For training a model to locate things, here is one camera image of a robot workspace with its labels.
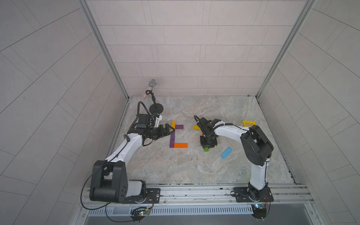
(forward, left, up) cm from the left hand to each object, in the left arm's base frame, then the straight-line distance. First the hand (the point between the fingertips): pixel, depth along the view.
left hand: (171, 130), depth 84 cm
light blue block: (-9, -35, -11) cm, 38 cm away
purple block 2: (+2, 0, -11) cm, 11 cm away
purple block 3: (-3, 0, -11) cm, 11 cm away
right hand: (-5, -21, -13) cm, 25 cm away
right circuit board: (-39, -47, -13) cm, 62 cm away
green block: (-8, -22, -10) cm, 26 cm away
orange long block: (-4, -6, -11) cm, 14 cm away
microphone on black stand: (+24, +15, -9) cm, 30 cm away
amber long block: (+11, 0, -11) cm, 16 cm away
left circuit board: (-39, +14, -14) cm, 44 cm away
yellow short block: (-1, -15, +4) cm, 16 cm away
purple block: (+10, -4, -11) cm, 15 cm away
